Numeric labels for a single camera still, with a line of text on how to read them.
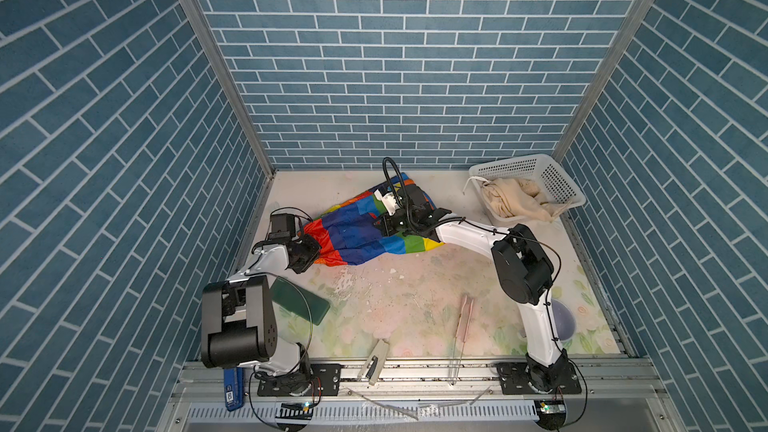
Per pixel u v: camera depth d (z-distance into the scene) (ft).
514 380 2.42
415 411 2.31
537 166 3.80
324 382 2.42
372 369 2.42
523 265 1.79
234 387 2.30
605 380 2.48
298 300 2.84
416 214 2.47
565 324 2.61
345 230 3.16
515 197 3.10
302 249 2.68
